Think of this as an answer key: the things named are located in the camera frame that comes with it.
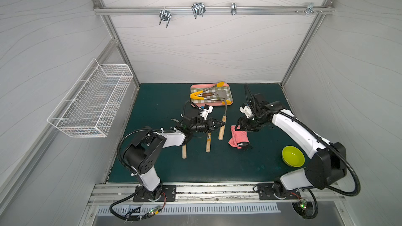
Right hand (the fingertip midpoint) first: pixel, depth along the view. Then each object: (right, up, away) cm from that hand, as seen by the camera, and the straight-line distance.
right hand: (240, 128), depth 81 cm
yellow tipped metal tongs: (-26, +18, +30) cm, 44 cm away
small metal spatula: (-5, +19, +33) cm, 39 cm away
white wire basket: (-70, +12, -12) cm, 72 cm away
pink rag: (0, -6, +5) cm, 8 cm away
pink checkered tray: (-26, +24, +37) cm, 51 cm away
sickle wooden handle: (-9, +2, -1) cm, 9 cm away
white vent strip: (-44, -35, -11) cm, 58 cm away
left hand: (-8, +1, -2) cm, 9 cm away
